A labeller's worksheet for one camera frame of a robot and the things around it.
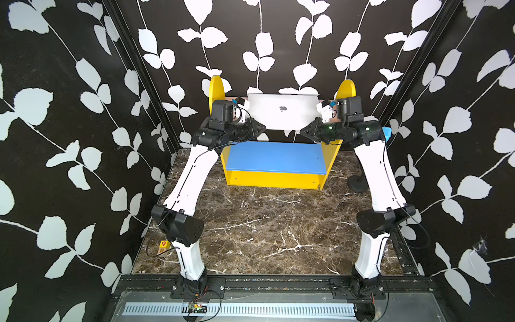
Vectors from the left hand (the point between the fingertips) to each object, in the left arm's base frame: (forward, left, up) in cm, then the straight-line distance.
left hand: (265, 123), depth 71 cm
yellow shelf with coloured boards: (+4, -10, -28) cm, 30 cm away
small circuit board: (-50, +28, -42) cm, 72 cm away
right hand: (-1, -12, -1) cm, 13 cm away
